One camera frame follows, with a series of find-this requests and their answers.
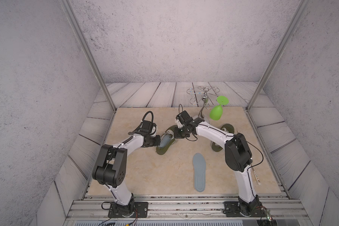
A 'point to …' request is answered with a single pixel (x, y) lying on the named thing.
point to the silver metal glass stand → (202, 94)
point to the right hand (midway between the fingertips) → (174, 135)
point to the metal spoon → (258, 181)
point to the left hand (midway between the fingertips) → (161, 141)
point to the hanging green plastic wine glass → (216, 112)
